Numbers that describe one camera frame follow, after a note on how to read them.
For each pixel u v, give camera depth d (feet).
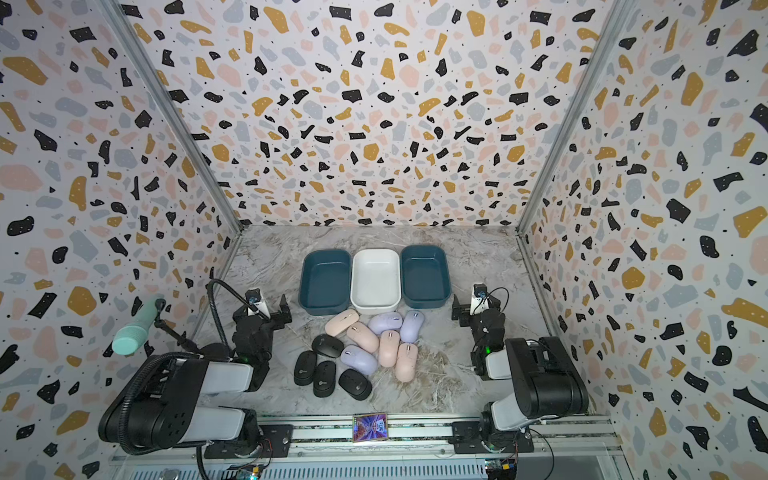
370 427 2.45
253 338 2.25
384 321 3.03
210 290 2.09
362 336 2.95
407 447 2.40
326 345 2.89
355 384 2.63
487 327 2.28
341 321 3.05
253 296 2.45
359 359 2.76
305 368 2.71
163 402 1.43
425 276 3.45
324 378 2.66
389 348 2.86
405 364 2.78
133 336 1.74
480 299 2.55
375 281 3.40
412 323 3.06
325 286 3.36
